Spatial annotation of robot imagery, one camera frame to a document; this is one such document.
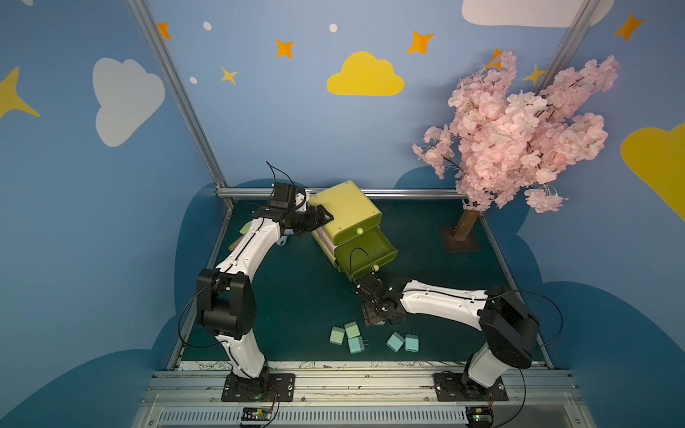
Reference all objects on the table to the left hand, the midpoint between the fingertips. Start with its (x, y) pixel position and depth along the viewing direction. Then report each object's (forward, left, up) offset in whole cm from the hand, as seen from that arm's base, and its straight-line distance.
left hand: (324, 218), depth 88 cm
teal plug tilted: (-34, -24, -20) cm, 46 cm away
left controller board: (-53, +16, -22) cm, 59 cm away
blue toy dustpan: (+3, +19, -19) cm, 26 cm away
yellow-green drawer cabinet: (+7, -8, -1) cm, 11 cm away
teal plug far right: (-34, -29, -20) cm, 49 cm away
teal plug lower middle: (-35, -12, -18) cm, 41 cm away
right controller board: (-52, -46, -23) cm, 73 cm away
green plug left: (-32, -5, -19) cm, 38 cm away
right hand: (-24, -19, -18) cm, 36 cm away
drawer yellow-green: (-3, -12, -2) cm, 12 cm away
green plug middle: (-30, -10, -19) cm, 37 cm away
